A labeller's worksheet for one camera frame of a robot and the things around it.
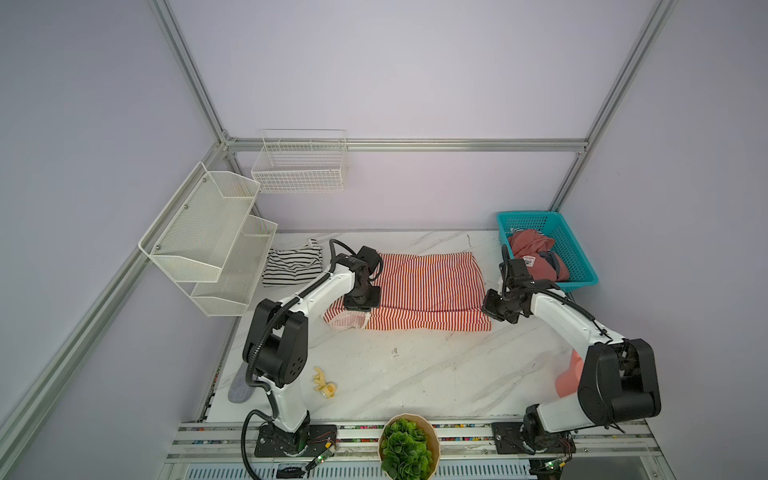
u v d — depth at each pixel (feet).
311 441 2.40
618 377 1.43
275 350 1.57
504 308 2.46
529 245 3.53
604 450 2.43
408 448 2.08
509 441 2.40
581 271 3.28
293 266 3.52
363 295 2.51
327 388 2.61
